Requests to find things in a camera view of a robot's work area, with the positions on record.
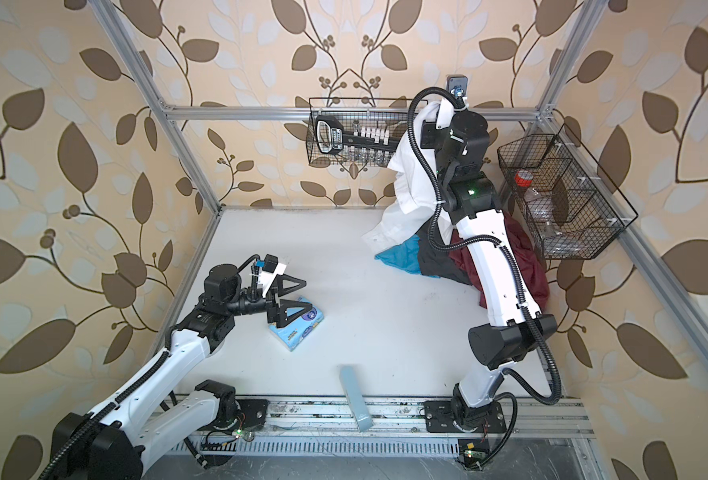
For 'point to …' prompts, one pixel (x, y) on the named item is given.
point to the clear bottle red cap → (541, 209)
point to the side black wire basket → (575, 211)
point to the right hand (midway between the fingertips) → (448, 106)
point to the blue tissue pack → (294, 332)
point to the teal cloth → (405, 256)
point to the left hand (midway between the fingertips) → (308, 295)
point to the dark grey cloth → (437, 261)
